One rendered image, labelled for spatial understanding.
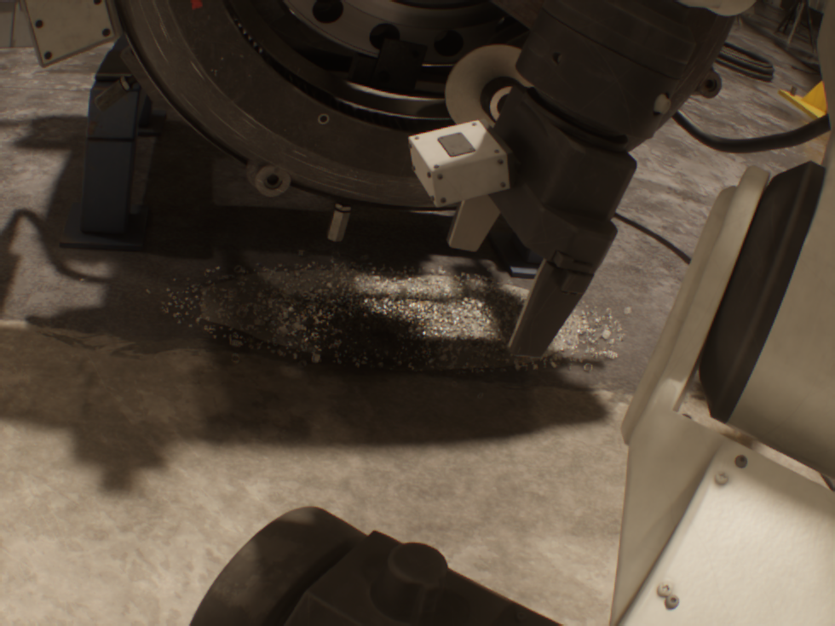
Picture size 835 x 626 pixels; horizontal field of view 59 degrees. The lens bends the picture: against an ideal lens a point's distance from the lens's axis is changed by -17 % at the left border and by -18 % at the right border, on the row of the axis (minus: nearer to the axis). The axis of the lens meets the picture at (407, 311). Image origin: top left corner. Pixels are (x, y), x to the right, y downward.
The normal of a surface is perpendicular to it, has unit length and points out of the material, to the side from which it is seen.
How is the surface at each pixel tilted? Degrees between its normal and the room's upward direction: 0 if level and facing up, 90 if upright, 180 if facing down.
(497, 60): 90
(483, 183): 94
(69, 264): 0
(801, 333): 79
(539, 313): 94
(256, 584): 24
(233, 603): 37
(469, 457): 0
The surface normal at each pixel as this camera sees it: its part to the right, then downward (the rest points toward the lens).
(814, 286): -0.35, -0.10
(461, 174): 0.29, 0.61
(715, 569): -0.01, -0.64
